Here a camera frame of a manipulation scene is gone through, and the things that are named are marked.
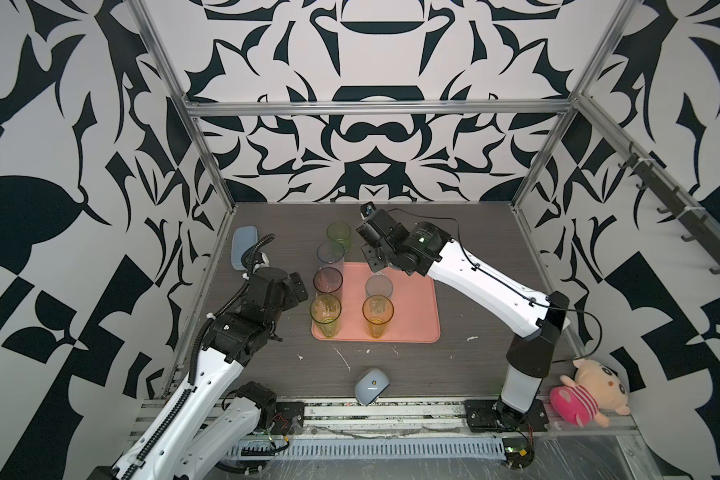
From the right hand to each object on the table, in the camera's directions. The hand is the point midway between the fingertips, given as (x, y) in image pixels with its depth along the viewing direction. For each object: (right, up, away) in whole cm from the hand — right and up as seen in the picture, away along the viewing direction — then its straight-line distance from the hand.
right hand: (377, 245), depth 75 cm
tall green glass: (-14, -18, +7) cm, 24 cm away
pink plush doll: (+52, -35, -2) cm, 63 cm away
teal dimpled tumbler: (+1, -11, +10) cm, 15 cm away
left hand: (-23, -8, -1) cm, 24 cm away
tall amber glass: (0, -17, +6) cm, 18 cm away
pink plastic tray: (+13, -18, +18) cm, 29 cm away
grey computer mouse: (-2, -33, -4) cm, 33 cm away
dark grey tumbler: (-14, -11, +13) cm, 22 cm away
